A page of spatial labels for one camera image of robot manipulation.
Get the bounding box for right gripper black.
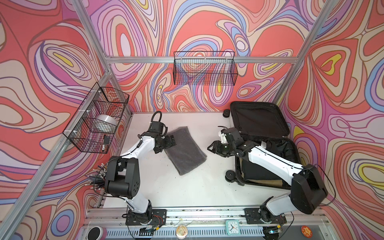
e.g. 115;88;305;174
204;140;235;158

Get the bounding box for grey towel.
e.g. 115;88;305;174
165;127;207;176

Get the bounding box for black suitcase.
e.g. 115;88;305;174
223;101;295;190

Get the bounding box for black t-shirt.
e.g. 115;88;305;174
239;139;300;183

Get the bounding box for khaki shorts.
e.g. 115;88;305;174
248;180;283;187

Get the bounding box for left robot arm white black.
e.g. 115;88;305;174
104;111;176;214

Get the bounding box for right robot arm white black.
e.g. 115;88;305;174
207;128;328;224

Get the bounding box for small black device in basket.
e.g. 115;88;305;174
103;135;111;148

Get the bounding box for red pen cup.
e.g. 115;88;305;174
86;162;109;196

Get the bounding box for small teal clock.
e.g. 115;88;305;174
226;220;241;236

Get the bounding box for round beige badge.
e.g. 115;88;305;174
175;225;188;240

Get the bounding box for black round speaker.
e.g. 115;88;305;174
86;226;107;240

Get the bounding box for round orange sticker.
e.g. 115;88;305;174
301;226;313;239

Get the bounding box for black wire basket left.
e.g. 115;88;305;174
63;83;130;154

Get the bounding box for black wire basket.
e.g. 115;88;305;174
173;50;238;86
63;83;130;154

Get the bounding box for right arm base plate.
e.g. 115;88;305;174
243;208;287;225

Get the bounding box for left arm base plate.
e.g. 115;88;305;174
123;209;167;227

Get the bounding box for black wire basket back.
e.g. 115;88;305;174
173;50;238;86

